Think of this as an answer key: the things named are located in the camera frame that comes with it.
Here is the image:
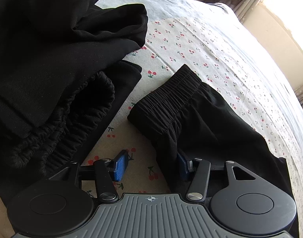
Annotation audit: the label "black pants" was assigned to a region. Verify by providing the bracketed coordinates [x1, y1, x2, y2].
[128, 65, 299, 237]

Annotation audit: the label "black clothes pile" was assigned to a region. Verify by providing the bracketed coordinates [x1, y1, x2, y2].
[0, 0, 148, 204]

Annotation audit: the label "cherry print bed sheet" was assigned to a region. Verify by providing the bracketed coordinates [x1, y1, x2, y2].
[84, 17, 303, 237]

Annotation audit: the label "light blue bed cover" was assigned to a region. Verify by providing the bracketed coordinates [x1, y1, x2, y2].
[95, 0, 303, 119]

